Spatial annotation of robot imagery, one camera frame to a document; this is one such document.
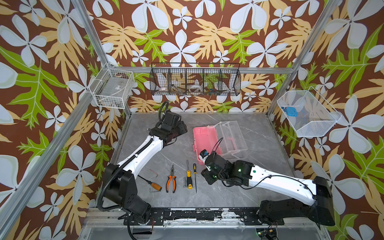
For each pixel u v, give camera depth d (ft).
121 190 1.41
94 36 2.53
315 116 2.57
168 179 2.82
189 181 2.76
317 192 1.35
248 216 2.46
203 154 2.17
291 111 2.83
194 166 2.98
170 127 2.06
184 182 2.82
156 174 2.92
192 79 3.21
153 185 2.73
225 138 2.96
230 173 1.76
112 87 2.83
